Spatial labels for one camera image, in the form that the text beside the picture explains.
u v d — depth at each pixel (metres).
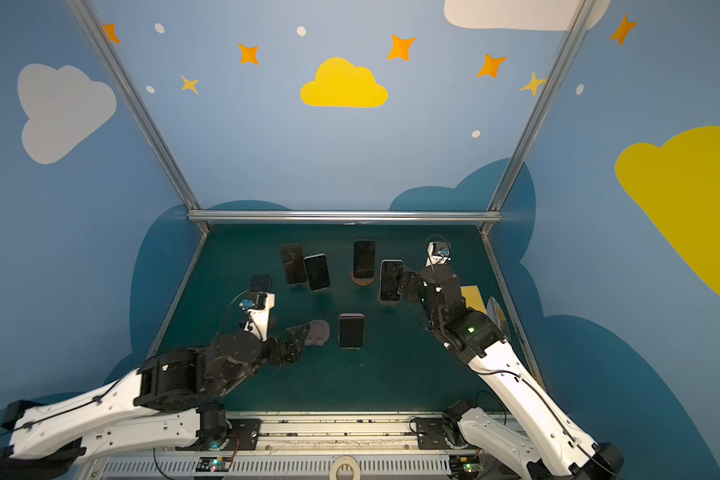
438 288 0.49
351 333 0.84
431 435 0.74
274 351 0.55
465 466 0.71
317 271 0.96
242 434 0.76
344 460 0.70
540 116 0.88
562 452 0.39
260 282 1.05
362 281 1.04
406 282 0.65
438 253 0.60
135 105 0.84
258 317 0.55
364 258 0.98
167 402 0.43
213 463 0.71
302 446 0.73
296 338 0.57
